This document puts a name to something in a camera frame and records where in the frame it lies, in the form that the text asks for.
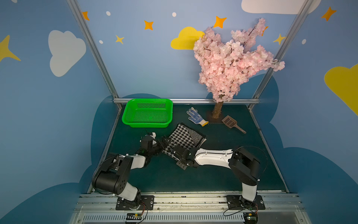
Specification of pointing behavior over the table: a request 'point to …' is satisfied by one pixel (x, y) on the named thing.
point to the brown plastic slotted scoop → (231, 123)
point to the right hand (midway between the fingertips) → (183, 157)
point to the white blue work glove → (196, 117)
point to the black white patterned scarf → (182, 135)
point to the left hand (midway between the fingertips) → (168, 140)
